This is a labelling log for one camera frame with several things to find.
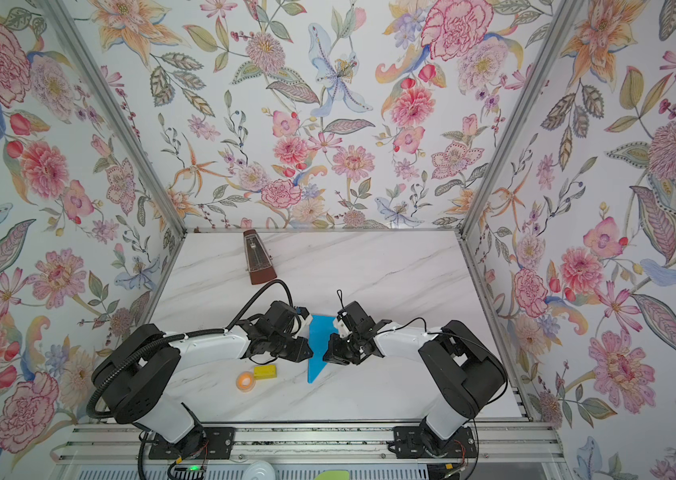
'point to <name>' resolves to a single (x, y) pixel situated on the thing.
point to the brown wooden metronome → (259, 263)
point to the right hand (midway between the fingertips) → (322, 357)
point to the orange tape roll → (245, 381)
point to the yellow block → (265, 372)
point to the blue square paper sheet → (320, 330)
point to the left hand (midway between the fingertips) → (315, 357)
